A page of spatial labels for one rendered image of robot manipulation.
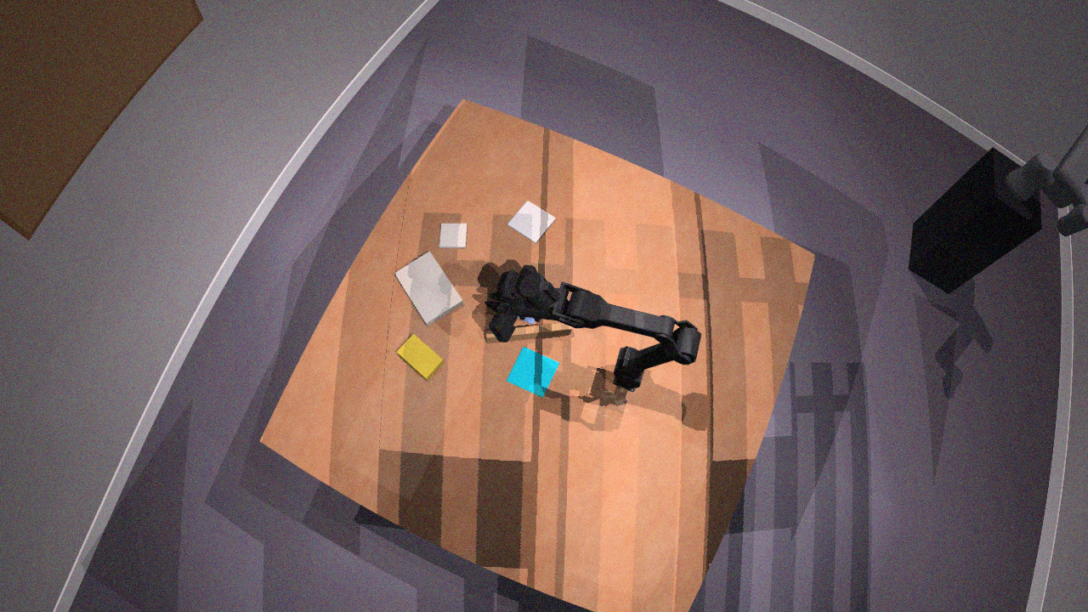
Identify yellow rectangular block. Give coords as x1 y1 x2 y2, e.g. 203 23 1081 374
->
397 334 444 381

